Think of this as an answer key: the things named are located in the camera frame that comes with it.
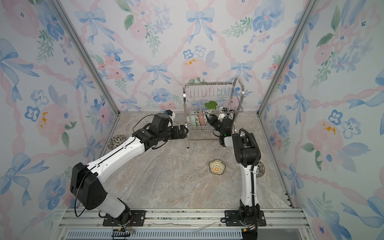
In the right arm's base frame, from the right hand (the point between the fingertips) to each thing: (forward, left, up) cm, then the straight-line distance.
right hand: (205, 112), depth 98 cm
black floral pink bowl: (-15, +60, -13) cm, 64 cm away
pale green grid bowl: (-3, +8, -5) cm, 10 cm away
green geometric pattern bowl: (-4, 0, -3) cm, 5 cm away
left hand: (-21, +13, +7) cm, 25 cm away
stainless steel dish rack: (+19, +2, -4) cm, 19 cm away
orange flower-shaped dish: (-31, -7, -16) cm, 36 cm away
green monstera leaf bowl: (-4, +5, -5) cm, 8 cm away
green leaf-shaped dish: (-5, -3, +11) cm, 13 cm away
